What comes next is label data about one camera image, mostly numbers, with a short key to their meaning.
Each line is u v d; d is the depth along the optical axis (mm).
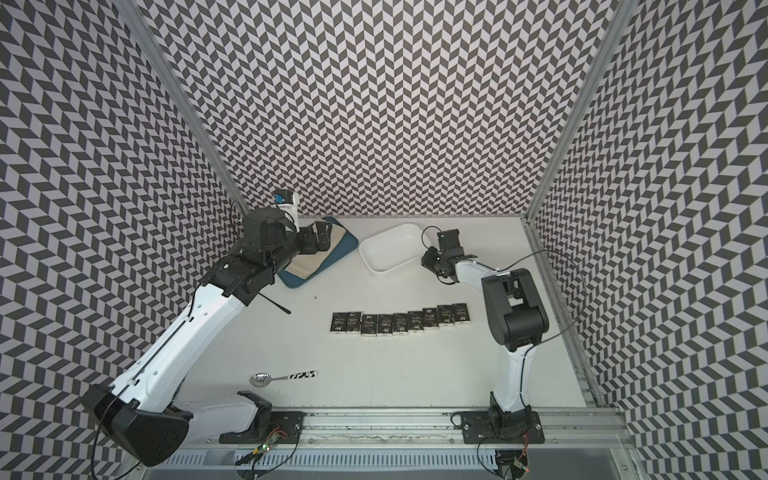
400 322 889
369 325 886
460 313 912
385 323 889
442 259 771
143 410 377
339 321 890
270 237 522
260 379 783
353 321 889
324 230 641
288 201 600
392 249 1051
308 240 631
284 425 733
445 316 911
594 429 758
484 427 725
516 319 520
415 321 889
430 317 903
